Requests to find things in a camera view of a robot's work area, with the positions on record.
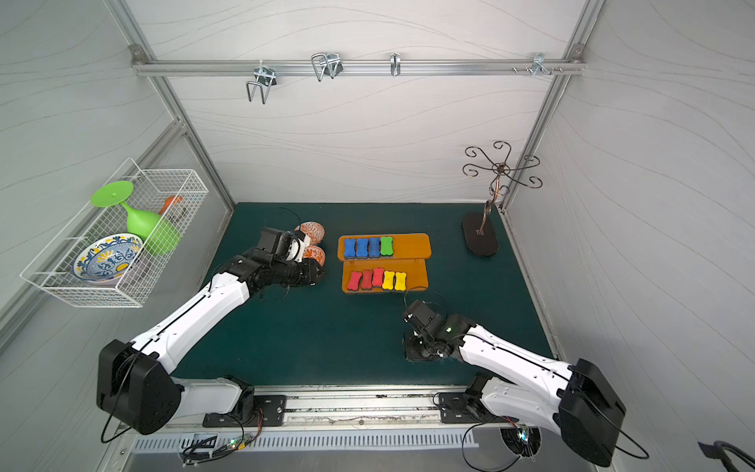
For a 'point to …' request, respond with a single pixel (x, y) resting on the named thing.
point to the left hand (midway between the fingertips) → (323, 274)
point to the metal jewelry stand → (480, 230)
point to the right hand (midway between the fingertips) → (407, 349)
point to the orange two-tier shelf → (384, 263)
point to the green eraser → (386, 244)
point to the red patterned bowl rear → (314, 230)
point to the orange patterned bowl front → (316, 252)
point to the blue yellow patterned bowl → (106, 260)
